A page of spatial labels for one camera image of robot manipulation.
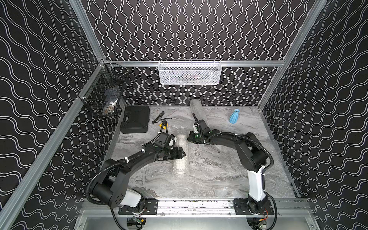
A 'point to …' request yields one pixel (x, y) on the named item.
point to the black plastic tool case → (135, 119)
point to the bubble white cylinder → (180, 167)
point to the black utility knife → (156, 120)
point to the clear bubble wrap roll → (196, 107)
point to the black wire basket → (111, 76)
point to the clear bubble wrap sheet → (272, 146)
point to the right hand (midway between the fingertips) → (187, 138)
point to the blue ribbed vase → (234, 116)
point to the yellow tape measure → (164, 127)
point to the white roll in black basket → (111, 97)
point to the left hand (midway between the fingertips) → (181, 153)
